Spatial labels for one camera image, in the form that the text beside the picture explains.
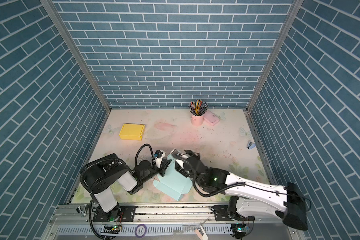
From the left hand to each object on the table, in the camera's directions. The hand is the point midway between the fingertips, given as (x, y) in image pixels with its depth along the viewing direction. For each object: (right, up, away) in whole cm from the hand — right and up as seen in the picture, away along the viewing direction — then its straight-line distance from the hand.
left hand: (170, 161), depth 88 cm
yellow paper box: (-28, +16, +15) cm, 36 cm away
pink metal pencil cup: (+16, +24, +18) cm, 34 cm away
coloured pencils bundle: (+17, +34, +17) cm, 41 cm away
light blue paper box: (+2, -12, -3) cm, 13 cm away
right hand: (+6, +7, -15) cm, 17 cm away
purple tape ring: (-10, -29, -18) cm, 36 cm away
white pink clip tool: (+16, -28, -20) cm, 38 cm away
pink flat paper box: (+27, +27, +24) cm, 45 cm away
